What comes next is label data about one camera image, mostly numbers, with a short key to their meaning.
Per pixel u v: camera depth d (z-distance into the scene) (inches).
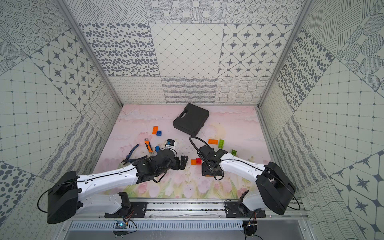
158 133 40.8
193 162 35.0
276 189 16.5
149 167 23.4
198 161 34.9
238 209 26.0
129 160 35.7
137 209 29.4
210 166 24.0
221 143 38.6
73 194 16.0
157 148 37.6
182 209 29.9
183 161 29.4
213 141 39.6
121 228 28.0
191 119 41.1
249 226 29.2
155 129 41.6
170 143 28.0
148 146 38.4
